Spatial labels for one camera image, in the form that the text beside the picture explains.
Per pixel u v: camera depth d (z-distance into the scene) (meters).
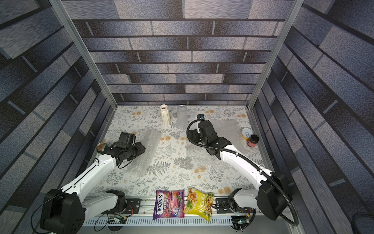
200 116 0.70
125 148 0.65
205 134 0.60
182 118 0.95
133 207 0.74
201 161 0.90
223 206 0.73
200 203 0.71
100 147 0.83
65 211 0.39
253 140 0.91
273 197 0.40
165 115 0.99
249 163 0.47
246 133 0.97
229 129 1.02
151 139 0.92
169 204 0.73
